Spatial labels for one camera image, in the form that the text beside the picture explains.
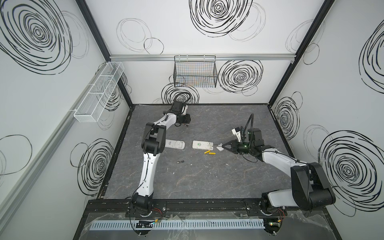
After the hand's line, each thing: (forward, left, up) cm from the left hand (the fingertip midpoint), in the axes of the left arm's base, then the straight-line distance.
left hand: (190, 118), depth 110 cm
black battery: (-34, +4, 0) cm, 34 cm away
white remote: (-22, +8, 0) cm, 24 cm away
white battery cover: (-24, -21, 0) cm, 32 cm away
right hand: (-29, -21, +11) cm, 37 cm away
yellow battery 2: (-26, -13, -1) cm, 29 cm away
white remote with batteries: (-22, -10, 0) cm, 24 cm away
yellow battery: (-27, -16, -1) cm, 31 cm away
